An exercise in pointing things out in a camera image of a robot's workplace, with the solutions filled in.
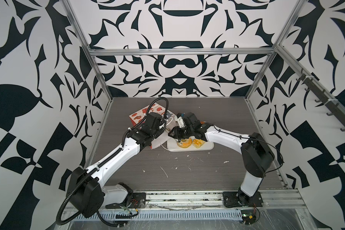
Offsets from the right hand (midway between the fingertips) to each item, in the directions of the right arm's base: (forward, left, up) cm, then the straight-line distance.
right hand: (170, 134), depth 85 cm
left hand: (+4, +8, +9) cm, 13 cm away
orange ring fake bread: (-1, -10, -10) cm, 14 cm away
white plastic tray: (-2, -1, -12) cm, 12 cm away
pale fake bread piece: (-1, -17, -10) cm, 20 cm away
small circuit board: (-39, -38, -14) cm, 56 cm away
